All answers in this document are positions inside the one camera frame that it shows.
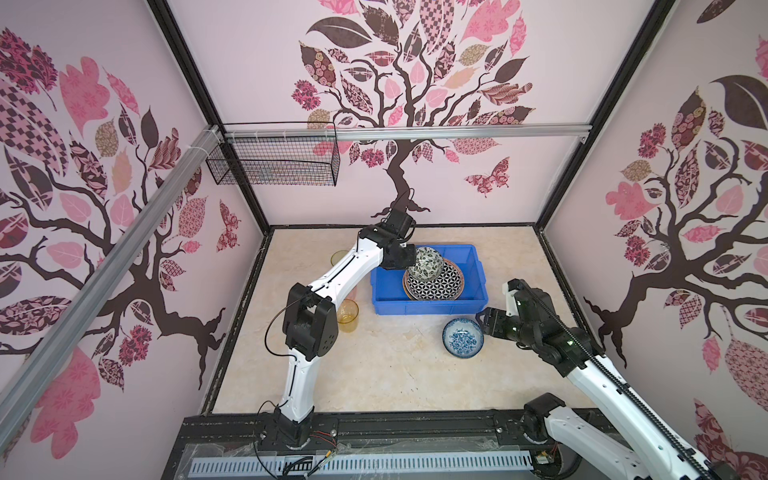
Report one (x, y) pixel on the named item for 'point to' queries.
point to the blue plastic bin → (389, 297)
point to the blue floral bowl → (463, 338)
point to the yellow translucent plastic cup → (347, 316)
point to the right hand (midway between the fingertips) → (486, 314)
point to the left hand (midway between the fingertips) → (409, 265)
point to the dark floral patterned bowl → (429, 264)
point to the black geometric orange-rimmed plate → (447, 285)
